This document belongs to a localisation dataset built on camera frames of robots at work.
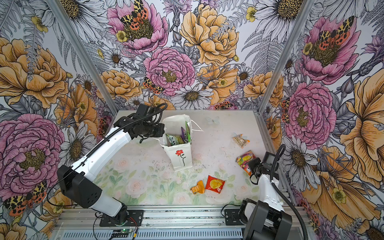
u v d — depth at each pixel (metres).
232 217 0.75
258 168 0.64
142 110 0.61
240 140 1.02
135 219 0.74
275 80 1.02
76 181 0.41
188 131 0.83
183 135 0.91
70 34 0.79
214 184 0.83
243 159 0.91
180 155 0.78
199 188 0.83
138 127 0.56
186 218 0.76
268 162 0.66
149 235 0.78
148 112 0.62
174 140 0.81
